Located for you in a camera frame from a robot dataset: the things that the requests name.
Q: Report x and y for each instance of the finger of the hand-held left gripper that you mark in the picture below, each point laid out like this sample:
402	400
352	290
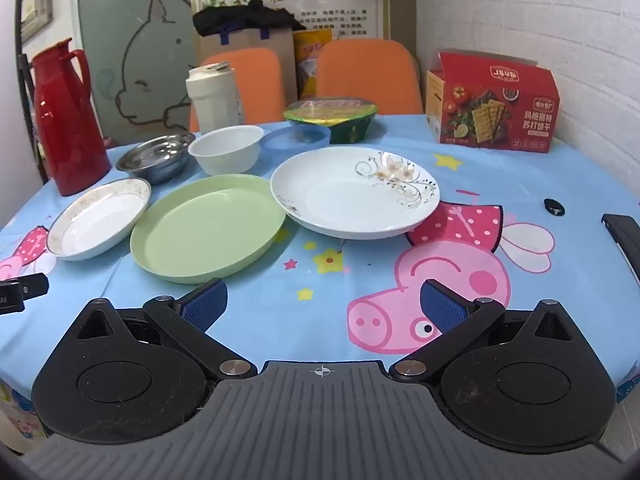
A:
30	287

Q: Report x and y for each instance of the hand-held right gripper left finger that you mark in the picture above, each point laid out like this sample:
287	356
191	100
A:
205	306

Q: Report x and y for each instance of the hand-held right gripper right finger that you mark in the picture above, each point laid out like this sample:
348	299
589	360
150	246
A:
441	306

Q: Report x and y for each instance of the white ceramic bowl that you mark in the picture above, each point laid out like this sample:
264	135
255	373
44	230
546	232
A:
225	155

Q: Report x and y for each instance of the blue translucent plastic bowl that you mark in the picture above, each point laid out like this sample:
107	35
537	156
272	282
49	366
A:
300	137

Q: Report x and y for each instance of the green plastic plate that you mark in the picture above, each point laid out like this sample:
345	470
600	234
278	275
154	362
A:
200	230

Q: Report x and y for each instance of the small gold-rimmed white plate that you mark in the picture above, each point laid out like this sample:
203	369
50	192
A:
95	220

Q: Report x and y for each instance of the blue cartoon tablecloth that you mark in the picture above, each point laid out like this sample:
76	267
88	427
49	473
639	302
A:
325	320

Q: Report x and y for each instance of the small black cap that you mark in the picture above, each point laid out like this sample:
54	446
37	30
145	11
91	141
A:
553	207

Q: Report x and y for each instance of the large white floral plate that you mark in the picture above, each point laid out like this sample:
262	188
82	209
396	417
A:
340	195

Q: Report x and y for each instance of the stainless steel bowl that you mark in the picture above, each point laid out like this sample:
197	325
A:
155	157

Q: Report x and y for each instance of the red thermos jug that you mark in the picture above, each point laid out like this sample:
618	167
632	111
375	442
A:
70	135

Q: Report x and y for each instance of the black flat device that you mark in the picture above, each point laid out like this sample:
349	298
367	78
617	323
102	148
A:
622	240

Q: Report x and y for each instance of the white tumbler with lid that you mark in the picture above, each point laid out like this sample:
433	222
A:
215	105

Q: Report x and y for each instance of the red cracker box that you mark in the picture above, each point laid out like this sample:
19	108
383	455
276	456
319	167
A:
490	110

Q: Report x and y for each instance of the green instant noodle bowl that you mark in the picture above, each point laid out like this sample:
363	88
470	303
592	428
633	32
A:
330	120

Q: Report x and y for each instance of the orange chair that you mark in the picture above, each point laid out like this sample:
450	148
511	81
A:
370	75
260	80

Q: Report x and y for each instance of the frosted glass cartoon panel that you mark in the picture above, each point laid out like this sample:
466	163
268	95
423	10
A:
140	60

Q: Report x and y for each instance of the white air conditioner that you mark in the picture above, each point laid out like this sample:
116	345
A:
36	12

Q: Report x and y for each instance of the yellow snack packet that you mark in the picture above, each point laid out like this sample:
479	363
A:
310	50

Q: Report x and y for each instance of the black cloth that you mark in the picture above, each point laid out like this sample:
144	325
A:
240	17

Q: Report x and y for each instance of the wall poster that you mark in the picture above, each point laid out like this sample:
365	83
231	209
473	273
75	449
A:
350	10

